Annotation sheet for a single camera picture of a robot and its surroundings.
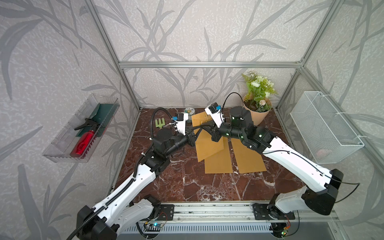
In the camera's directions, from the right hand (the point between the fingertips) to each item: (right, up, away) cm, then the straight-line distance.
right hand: (201, 125), depth 65 cm
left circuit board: (-23, -50, +7) cm, 55 cm away
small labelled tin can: (-8, +9, +42) cm, 44 cm away
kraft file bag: (+2, -10, +5) cm, 12 cm away
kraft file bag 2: (+12, -24, +26) cm, 37 cm away
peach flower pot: (+39, +11, +36) cm, 54 cm away
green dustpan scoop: (-48, +4, +6) cm, 48 cm away
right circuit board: (+39, -50, +4) cm, 64 cm away
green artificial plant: (+36, +22, +28) cm, 51 cm away
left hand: (+1, -2, +1) cm, 2 cm away
